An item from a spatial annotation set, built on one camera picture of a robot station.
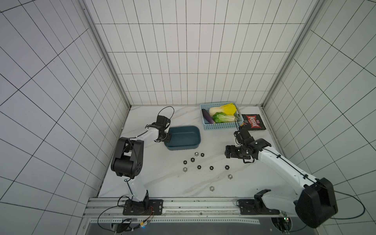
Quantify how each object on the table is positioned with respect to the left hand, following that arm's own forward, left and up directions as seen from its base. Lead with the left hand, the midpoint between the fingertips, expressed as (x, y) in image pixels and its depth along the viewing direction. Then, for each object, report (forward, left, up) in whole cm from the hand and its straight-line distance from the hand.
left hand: (165, 139), depth 97 cm
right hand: (-13, -39, +7) cm, 41 cm away
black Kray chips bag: (+18, -66, -2) cm, 68 cm away
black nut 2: (-19, -30, -2) cm, 35 cm away
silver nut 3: (-9, -21, -2) cm, 23 cm away
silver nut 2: (-20, -14, -2) cm, 24 cm away
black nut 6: (-10, -25, -2) cm, 27 cm away
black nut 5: (-13, -19, -2) cm, 23 cm away
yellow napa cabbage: (+23, -46, +7) cm, 52 cm away
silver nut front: (-30, -30, -2) cm, 42 cm away
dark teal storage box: (+2, -13, -3) cm, 13 cm away
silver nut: (-23, -41, -2) cm, 47 cm away
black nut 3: (-18, -23, -2) cm, 29 cm away
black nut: (-18, -40, -2) cm, 43 cm away
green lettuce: (+15, -40, +6) cm, 43 cm away
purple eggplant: (+21, -31, 0) cm, 37 cm away
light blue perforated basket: (+9, -30, +3) cm, 32 cm away
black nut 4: (-15, -14, -2) cm, 21 cm away
